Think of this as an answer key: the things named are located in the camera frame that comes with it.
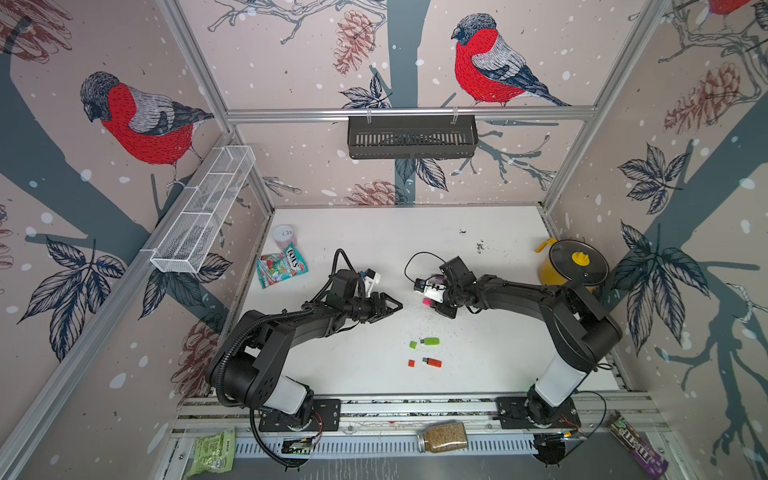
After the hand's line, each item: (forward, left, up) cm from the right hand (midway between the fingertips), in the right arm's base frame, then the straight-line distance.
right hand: (435, 295), depth 95 cm
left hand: (-8, +11, +8) cm, 16 cm away
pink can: (+20, +55, +4) cm, 58 cm away
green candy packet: (+8, +54, +3) cm, 54 cm away
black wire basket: (+47, +9, +29) cm, 56 cm away
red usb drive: (-21, +2, -1) cm, 21 cm away
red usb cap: (-21, +8, -1) cm, 23 cm away
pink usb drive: (-4, +3, +3) cm, 6 cm away
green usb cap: (-16, +7, -1) cm, 17 cm away
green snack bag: (-43, +54, 0) cm, 69 cm away
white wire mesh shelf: (+6, +65, +31) cm, 72 cm away
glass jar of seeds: (-38, +1, +4) cm, 38 cm away
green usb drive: (-15, +2, -1) cm, 15 cm away
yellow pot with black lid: (+7, -41, +12) cm, 44 cm away
